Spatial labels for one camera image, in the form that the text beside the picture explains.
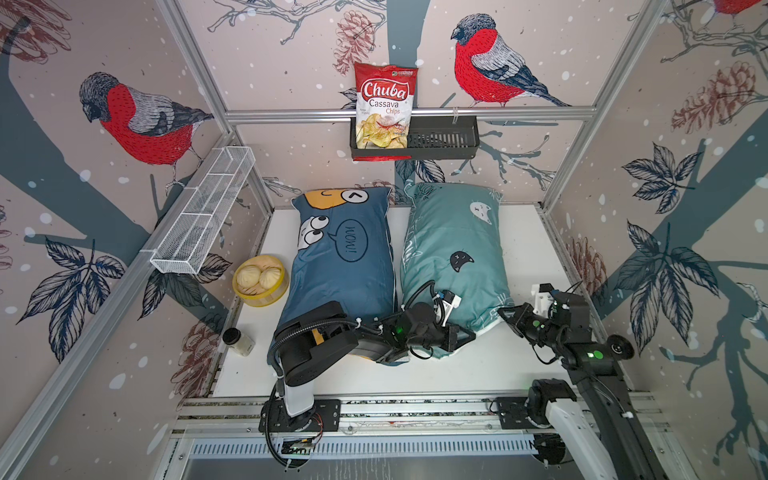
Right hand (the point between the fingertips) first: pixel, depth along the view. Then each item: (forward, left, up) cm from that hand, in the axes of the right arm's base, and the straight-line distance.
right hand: (498, 306), depth 77 cm
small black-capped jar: (-10, +69, -6) cm, 70 cm away
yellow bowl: (+6, +71, -11) cm, 72 cm away
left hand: (-8, +5, -3) cm, 10 cm away
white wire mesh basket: (+6, +78, +17) cm, 80 cm away
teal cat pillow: (+21, +10, +2) cm, 24 cm away
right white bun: (+12, +69, -8) cm, 70 cm away
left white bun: (+11, +75, -7) cm, 76 cm away
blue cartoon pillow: (+17, +44, 0) cm, 48 cm away
